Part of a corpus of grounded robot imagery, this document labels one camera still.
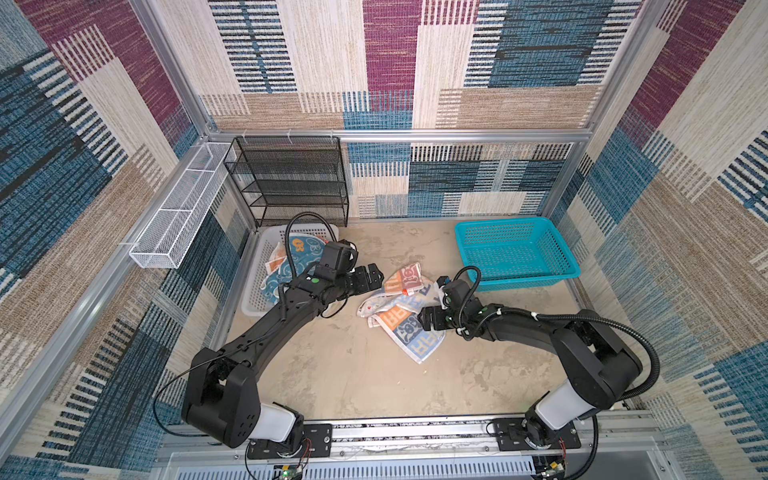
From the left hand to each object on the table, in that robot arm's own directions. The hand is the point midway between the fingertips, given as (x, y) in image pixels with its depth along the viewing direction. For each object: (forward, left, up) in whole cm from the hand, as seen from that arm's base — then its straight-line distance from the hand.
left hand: (373, 275), depth 83 cm
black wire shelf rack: (+41, +30, +2) cm, 51 cm away
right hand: (-6, -18, -16) cm, 24 cm away
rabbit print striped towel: (-3, -6, -16) cm, 17 cm away
